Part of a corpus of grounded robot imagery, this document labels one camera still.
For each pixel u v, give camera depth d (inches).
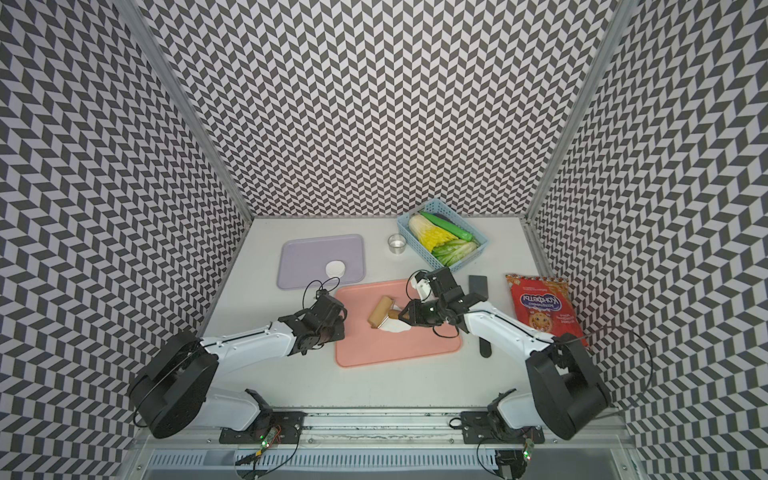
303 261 40.8
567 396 16.5
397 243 42.9
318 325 27.3
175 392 16.7
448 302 26.1
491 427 26.2
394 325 35.2
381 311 35.8
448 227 42.9
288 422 29.2
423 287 31.4
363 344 35.7
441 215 45.3
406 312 31.3
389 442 28.9
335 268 40.0
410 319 30.4
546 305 35.9
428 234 41.0
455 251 39.0
